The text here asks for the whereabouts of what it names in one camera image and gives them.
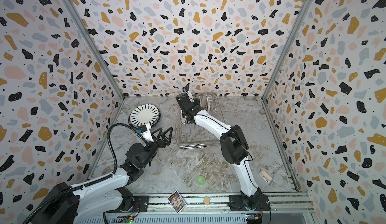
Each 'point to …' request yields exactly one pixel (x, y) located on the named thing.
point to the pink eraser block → (265, 176)
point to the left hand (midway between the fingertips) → (167, 127)
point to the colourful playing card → (177, 202)
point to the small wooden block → (206, 200)
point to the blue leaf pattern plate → (145, 113)
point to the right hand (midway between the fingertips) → (190, 97)
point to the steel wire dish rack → (189, 135)
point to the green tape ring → (202, 179)
